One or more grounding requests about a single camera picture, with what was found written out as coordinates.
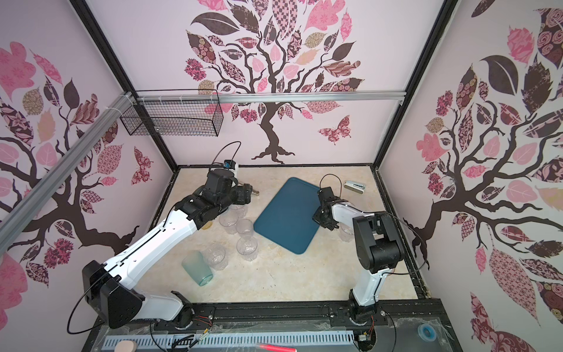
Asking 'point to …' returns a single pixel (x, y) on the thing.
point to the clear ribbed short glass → (217, 257)
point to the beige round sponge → (126, 346)
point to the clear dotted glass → (245, 228)
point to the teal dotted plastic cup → (196, 266)
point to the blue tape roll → (427, 332)
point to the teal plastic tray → (288, 219)
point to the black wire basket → (176, 113)
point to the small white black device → (355, 186)
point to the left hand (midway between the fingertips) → (243, 191)
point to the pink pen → (278, 347)
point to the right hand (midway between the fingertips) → (319, 218)
